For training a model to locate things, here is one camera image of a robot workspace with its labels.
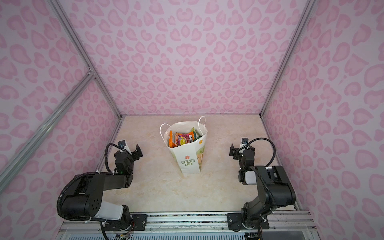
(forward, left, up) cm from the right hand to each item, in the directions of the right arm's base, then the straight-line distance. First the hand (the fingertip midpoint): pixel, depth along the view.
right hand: (241, 143), depth 92 cm
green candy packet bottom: (-2, +28, +7) cm, 29 cm away
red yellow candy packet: (-5, +35, +10) cm, 37 cm away
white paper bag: (-14, +31, +7) cm, 34 cm away
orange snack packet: (-9, +40, +12) cm, 43 cm away
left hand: (-4, +67, +2) cm, 67 cm away
